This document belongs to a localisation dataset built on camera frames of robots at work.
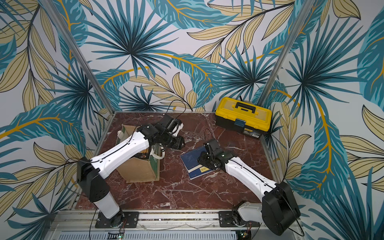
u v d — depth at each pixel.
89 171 0.46
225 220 0.73
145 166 0.72
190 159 0.93
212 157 0.63
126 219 0.73
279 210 0.40
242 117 0.97
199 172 0.89
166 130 0.61
